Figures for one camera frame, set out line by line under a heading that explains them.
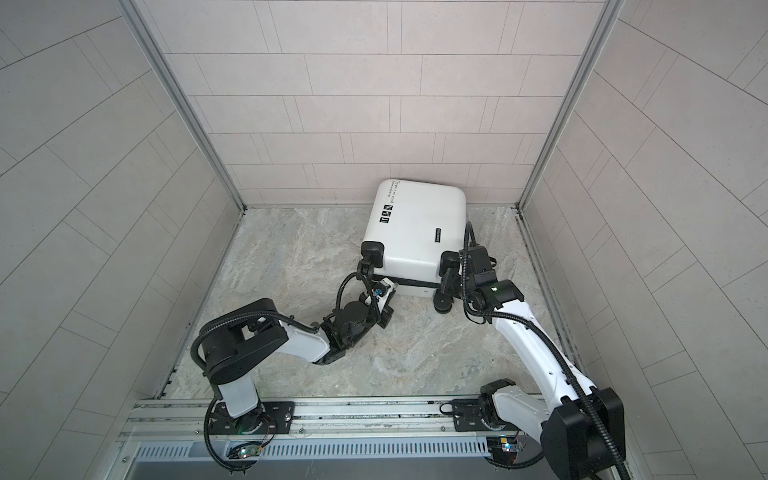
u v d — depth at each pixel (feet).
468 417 2.32
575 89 2.78
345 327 2.11
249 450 2.11
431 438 2.28
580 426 1.24
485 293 1.79
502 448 2.23
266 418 2.27
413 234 2.72
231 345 1.53
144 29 2.42
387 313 2.44
